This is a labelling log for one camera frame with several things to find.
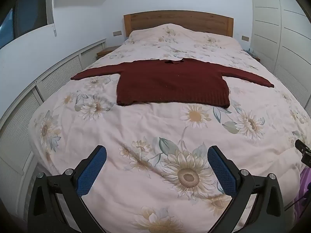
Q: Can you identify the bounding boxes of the dark window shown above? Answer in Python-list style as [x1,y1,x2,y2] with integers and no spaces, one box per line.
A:
[0,0,48,50]

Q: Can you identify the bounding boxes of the purple cloth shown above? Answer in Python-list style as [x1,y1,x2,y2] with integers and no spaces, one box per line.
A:
[293,167,311,225]

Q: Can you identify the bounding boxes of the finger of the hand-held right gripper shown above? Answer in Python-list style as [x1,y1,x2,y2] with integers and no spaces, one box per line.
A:
[295,139,311,168]

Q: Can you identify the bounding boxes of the dark red knit sweater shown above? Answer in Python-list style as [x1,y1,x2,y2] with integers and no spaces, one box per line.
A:
[71,58,275,109]

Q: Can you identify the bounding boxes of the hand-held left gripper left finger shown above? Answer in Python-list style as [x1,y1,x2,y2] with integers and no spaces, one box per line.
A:
[28,145,107,233]

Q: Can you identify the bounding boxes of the wooden headboard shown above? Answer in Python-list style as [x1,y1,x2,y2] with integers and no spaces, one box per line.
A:
[123,11,234,38]

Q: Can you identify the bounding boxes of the white louvered wall cabinet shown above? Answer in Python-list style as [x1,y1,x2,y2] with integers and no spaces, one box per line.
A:
[0,39,107,214]

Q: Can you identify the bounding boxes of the white wardrobe doors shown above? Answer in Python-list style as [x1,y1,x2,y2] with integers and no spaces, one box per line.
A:
[250,0,311,110]

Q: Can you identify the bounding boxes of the wooden nightstand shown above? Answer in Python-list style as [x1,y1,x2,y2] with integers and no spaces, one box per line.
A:
[96,46,119,59]
[244,50,262,63]

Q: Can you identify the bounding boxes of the floral sunflower duvet bed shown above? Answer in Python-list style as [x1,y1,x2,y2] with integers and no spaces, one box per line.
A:
[28,23,311,233]

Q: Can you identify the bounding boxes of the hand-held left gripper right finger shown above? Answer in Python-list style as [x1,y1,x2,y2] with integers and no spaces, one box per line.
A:
[207,146,286,233]

